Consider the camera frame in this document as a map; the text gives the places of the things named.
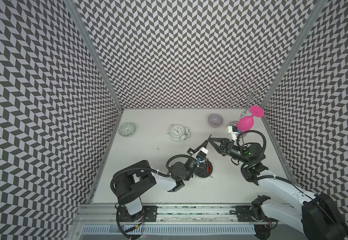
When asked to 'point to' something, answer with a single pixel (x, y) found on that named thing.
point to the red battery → (207, 168)
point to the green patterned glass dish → (127, 129)
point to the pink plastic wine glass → (245, 123)
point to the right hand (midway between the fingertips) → (209, 143)
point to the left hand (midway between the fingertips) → (206, 141)
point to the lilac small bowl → (215, 120)
